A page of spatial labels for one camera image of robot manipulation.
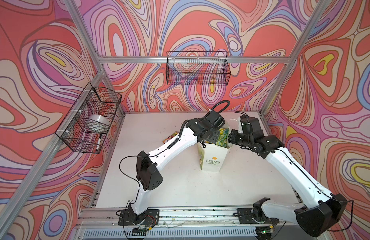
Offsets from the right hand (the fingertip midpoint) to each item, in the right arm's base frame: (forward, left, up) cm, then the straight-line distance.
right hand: (229, 138), depth 77 cm
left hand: (+3, +8, +1) cm, 9 cm away
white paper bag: (-7, +9, -6) cm, 13 cm away
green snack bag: (+2, +3, -1) cm, 3 cm away
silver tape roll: (+5, +65, +12) cm, 66 cm away
